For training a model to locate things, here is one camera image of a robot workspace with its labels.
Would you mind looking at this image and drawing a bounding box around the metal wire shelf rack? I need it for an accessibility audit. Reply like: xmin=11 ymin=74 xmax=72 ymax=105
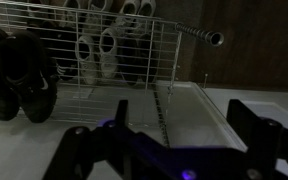
xmin=0 ymin=0 xmax=225 ymax=128

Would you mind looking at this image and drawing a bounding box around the white panel door with deadbolt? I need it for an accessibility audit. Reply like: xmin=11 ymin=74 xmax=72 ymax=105
xmin=202 ymin=87 xmax=288 ymax=180

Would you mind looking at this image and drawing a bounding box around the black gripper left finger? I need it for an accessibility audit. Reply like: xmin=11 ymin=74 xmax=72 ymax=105
xmin=42 ymin=99 xmax=132 ymax=180

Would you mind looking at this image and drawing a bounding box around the black sneaker with white swoosh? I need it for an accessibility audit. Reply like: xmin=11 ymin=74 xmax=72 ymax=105
xmin=0 ymin=30 xmax=59 ymax=124

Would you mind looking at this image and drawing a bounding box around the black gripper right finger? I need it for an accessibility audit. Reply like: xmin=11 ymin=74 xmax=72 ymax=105
xmin=226 ymin=98 xmax=288 ymax=180

